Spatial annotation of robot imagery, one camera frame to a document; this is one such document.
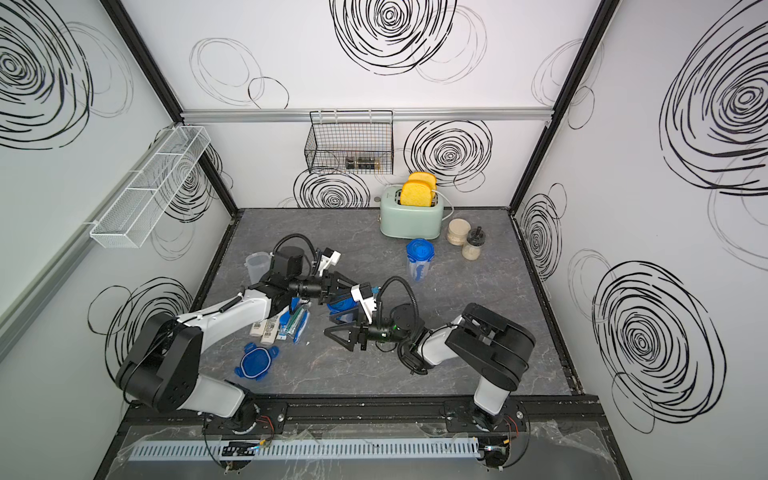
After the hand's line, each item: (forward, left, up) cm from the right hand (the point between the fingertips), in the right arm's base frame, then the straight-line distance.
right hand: (329, 330), depth 70 cm
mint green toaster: (+44, -19, -10) cm, 50 cm away
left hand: (+11, -5, -3) cm, 13 cm away
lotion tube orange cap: (+6, +21, -16) cm, 27 cm away
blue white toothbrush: (+8, +13, -18) cm, 23 cm away
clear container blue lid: (+27, -23, -5) cm, 36 cm away
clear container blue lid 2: (+7, -2, -4) cm, 9 cm away
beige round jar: (+44, -38, -14) cm, 60 cm away
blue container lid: (-2, +23, -18) cm, 29 cm away
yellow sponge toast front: (+48, -22, 0) cm, 52 cm away
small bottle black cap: (+36, -42, -9) cm, 56 cm away
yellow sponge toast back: (+53, -24, +3) cm, 58 cm away
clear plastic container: (+27, +31, -14) cm, 44 cm away
